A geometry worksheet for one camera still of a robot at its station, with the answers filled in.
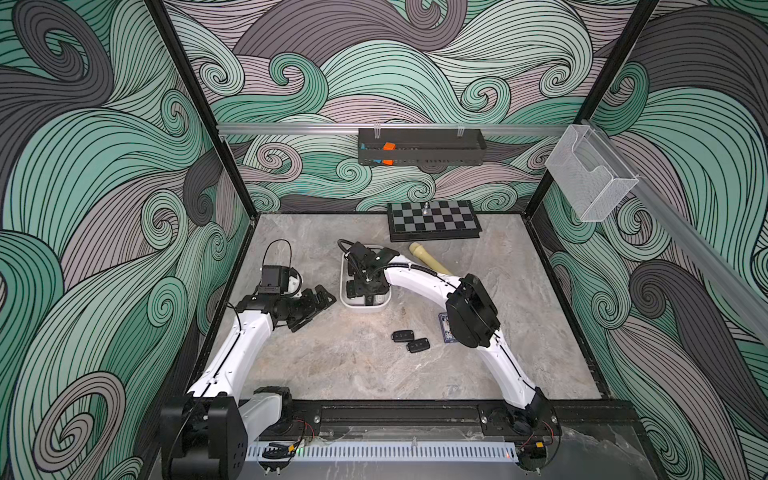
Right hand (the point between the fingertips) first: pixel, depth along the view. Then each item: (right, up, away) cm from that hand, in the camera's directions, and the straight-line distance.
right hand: (368, 288), depth 95 cm
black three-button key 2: (+15, -15, -10) cm, 23 cm away
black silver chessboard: (+30, +23, +19) cm, 42 cm away
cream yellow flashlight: (+21, +9, +9) cm, 25 cm away
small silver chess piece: (+22, +27, +22) cm, 41 cm away
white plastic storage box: (-3, -5, -3) cm, 6 cm away
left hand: (-12, -2, -13) cm, 18 cm away
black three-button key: (+11, -13, -8) cm, 19 cm away
